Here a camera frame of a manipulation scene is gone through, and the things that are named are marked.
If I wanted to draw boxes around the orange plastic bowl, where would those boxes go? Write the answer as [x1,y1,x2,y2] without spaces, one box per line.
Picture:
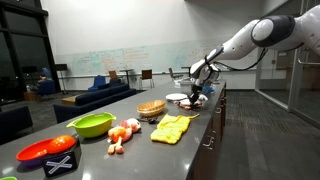
[15,134,77,168]

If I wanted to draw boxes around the seated person in blue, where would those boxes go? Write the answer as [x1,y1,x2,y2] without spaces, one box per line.
[35,67,57,98]

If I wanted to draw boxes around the green plastic bowl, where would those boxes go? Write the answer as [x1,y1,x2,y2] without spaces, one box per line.
[65,112,118,139]

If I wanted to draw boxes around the white plate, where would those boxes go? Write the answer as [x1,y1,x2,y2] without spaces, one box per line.
[165,93,189,102]

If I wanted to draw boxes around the plush chicken toy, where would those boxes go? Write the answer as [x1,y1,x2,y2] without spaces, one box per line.
[106,117,142,156]

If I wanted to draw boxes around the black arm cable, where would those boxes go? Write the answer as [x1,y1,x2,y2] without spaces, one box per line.
[213,46,269,72]

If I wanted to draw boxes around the blue wrist camera box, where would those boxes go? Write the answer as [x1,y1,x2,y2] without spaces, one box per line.
[201,85,216,95]

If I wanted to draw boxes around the packet of noodles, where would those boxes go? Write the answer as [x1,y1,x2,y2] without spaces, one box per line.
[177,98,204,111]

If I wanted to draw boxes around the small black object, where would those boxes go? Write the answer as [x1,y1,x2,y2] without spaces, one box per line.
[136,116,159,125]

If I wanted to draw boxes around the dark blue sofa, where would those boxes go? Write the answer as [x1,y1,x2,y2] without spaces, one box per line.
[0,105,34,145]
[53,83,137,124]

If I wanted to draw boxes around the black box with white cross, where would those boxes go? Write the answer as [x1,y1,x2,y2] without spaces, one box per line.
[41,139,82,178]

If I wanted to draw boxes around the brown chair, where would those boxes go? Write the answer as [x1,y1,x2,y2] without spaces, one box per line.
[167,67,184,81]
[139,69,155,91]

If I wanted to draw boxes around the wicker basket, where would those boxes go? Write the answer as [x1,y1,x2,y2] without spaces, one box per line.
[136,99,167,118]

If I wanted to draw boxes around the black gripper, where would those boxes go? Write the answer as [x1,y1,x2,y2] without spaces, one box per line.
[187,83,204,106]

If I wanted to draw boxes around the high round table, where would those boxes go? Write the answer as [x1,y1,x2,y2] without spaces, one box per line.
[119,68,135,89]

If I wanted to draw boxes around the blue armchair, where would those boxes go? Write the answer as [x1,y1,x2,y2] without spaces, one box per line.
[87,75,107,92]

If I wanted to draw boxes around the yellow knitted cloth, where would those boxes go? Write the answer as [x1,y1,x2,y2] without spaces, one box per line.
[149,113,201,146]

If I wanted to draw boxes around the black stand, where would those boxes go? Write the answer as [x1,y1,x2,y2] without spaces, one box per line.
[54,63,69,95]

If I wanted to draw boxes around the small wooden chair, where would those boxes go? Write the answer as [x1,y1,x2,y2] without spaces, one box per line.
[108,70,120,80]

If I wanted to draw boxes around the dark table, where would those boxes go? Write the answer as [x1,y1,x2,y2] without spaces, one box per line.
[180,65,193,79]

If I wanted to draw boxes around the metal bin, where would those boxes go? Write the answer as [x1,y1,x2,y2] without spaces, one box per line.
[179,78,196,97]

